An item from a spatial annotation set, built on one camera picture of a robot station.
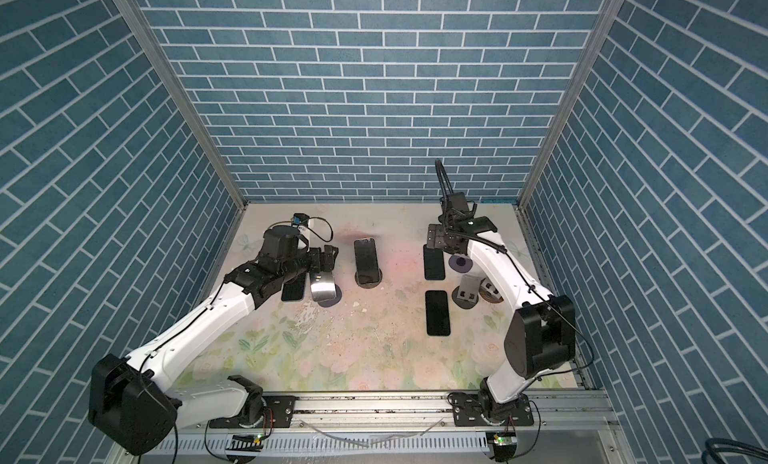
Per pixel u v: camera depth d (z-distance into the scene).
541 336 0.44
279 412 0.75
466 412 0.74
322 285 0.89
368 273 0.96
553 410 0.77
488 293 0.92
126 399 0.38
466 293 0.90
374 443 0.70
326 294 0.88
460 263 1.03
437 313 0.92
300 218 0.70
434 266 1.03
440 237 0.79
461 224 0.61
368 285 0.96
